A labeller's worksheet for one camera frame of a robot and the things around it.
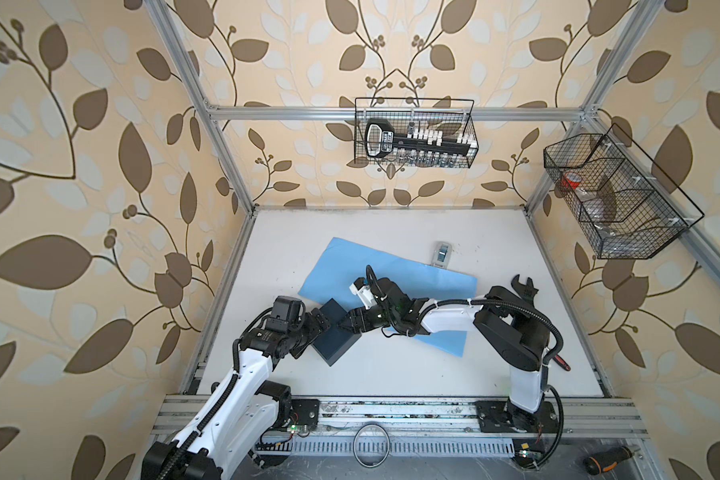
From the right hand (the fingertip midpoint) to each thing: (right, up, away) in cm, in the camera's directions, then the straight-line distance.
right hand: (343, 326), depth 84 cm
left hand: (-5, +1, -2) cm, 5 cm away
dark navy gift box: (-3, -3, -4) cm, 6 cm away
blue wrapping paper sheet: (-2, +16, +21) cm, 27 cm away
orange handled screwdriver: (+59, -25, -19) cm, 67 cm away
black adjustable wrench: (+59, +8, +12) cm, 60 cm away
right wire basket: (+72, +33, -11) cm, 80 cm away
